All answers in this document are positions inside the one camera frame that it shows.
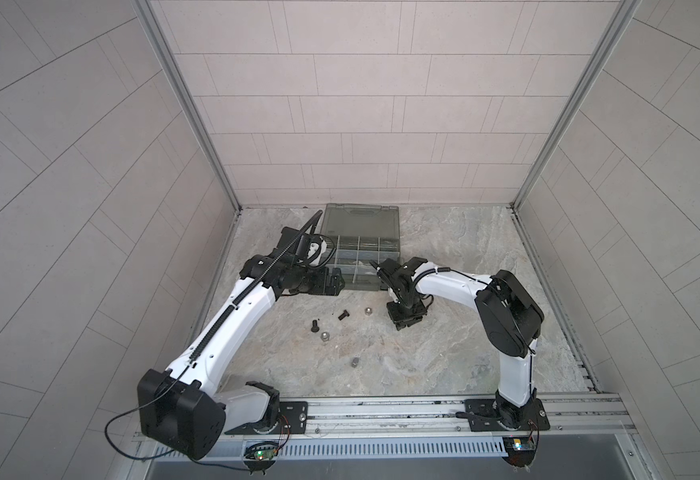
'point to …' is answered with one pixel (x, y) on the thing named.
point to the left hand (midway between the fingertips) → (336, 279)
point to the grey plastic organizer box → (362, 234)
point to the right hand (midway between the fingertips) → (397, 328)
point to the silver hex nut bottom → (355, 362)
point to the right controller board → (519, 450)
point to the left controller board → (260, 456)
